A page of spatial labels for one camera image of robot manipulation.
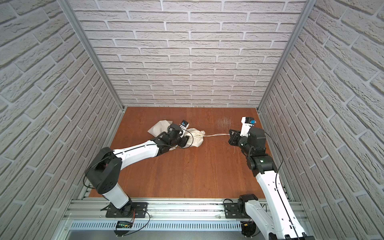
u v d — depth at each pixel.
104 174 0.46
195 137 0.88
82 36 0.80
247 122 0.62
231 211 0.74
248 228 0.70
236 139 0.63
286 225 0.39
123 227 0.71
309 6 0.69
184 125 0.77
